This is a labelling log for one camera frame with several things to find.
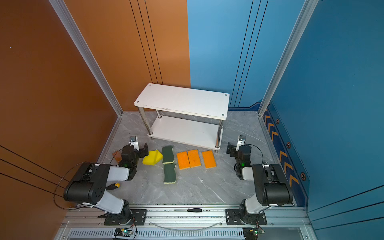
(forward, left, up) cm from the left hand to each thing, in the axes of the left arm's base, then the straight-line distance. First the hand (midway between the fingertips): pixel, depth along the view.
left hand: (138, 142), depth 94 cm
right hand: (0, -62, 0) cm, 62 cm away
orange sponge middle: (-6, -35, -6) cm, 36 cm away
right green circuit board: (-45, -64, -8) cm, 79 cm away
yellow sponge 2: (-10, -9, -2) cm, 14 cm away
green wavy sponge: (-7, -19, -5) cm, 21 cm away
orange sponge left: (-8, -28, -7) cm, 30 cm away
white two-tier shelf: (+29, -27, -5) cm, 40 cm away
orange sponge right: (-8, -45, -7) cm, 46 cm away
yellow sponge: (-8, -14, -5) cm, 16 cm away
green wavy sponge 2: (-20, -22, -3) cm, 30 cm away
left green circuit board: (-45, -2, -9) cm, 46 cm away
